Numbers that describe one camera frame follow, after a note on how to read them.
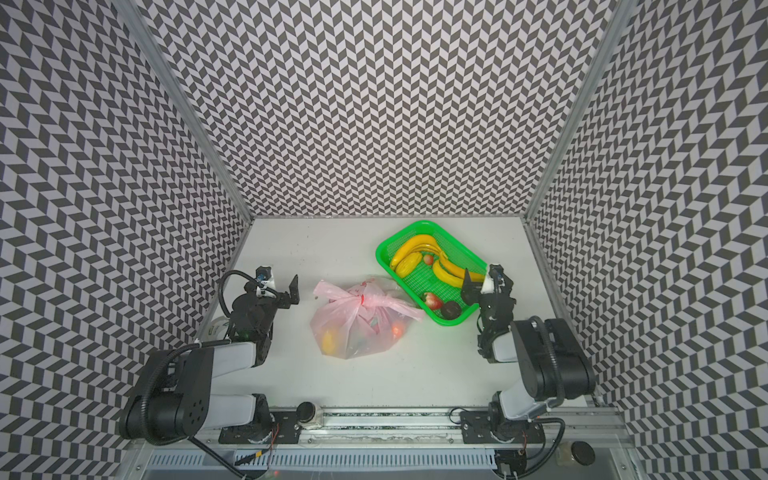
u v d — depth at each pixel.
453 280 1.00
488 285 0.77
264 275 0.74
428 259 1.02
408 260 0.98
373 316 0.79
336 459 0.69
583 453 0.62
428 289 0.96
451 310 0.89
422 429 0.75
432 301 0.91
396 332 0.84
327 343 0.82
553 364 0.42
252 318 0.69
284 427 0.72
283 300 0.79
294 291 0.82
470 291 0.80
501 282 0.73
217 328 0.86
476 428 0.72
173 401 0.43
